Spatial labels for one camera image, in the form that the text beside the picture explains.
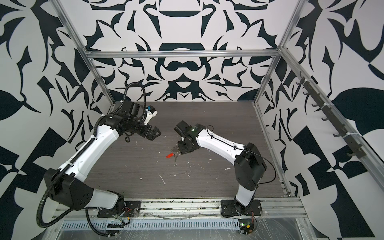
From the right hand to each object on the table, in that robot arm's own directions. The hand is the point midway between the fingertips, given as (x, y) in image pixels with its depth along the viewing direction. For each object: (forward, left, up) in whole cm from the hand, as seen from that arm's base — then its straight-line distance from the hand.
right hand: (183, 149), depth 83 cm
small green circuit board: (-34, -29, -13) cm, 47 cm away
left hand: (+7, +15, +12) cm, 20 cm away
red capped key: (+1, +9, -10) cm, 14 cm away
